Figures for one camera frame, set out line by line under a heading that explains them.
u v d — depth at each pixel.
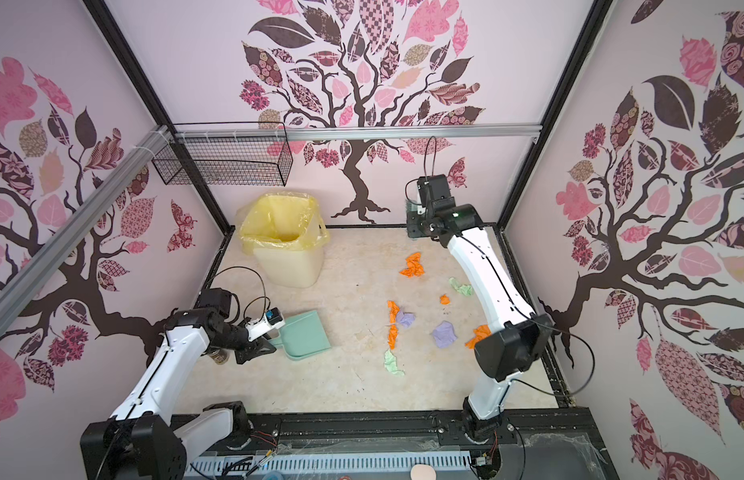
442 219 0.53
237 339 0.67
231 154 0.95
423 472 0.67
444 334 0.90
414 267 1.06
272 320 0.70
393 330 0.92
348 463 0.70
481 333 0.90
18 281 0.52
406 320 0.93
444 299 0.98
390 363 0.85
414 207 0.69
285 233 1.00
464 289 1.00
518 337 0.43
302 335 0.85
